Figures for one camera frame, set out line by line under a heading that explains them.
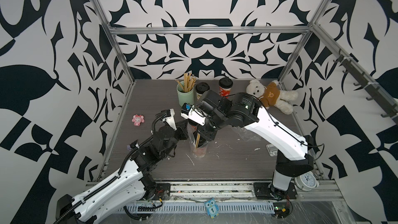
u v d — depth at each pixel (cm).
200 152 76
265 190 74
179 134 63
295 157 42
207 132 51
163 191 74
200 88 91
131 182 48
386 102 53
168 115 63
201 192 76
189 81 97
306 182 73
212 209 69
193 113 52
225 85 96
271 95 102
